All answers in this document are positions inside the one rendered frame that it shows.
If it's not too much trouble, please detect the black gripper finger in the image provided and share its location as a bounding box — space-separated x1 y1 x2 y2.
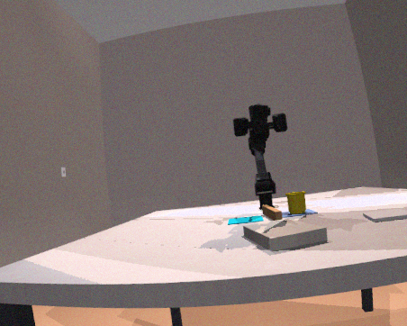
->
272 113 283 131
239 118 249 134

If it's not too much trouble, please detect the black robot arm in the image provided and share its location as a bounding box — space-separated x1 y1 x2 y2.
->
249 104 276 210

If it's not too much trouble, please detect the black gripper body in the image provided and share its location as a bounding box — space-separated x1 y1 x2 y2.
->
233 113 287 137

